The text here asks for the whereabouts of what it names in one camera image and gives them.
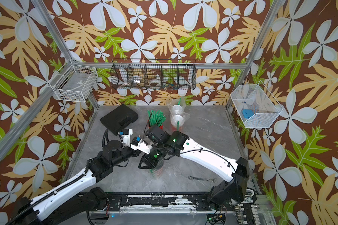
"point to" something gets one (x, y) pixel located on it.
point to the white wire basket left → (73, 82)
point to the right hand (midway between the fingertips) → (140, 165)
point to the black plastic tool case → (118, 119)
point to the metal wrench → (213, 180)
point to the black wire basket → (153, 74)
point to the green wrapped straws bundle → (156, 117)
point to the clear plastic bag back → (155, 172)
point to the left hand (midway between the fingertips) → (147, 142)
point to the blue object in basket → (247, 113)
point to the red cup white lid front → (173, 120)
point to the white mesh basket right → (256, 106)
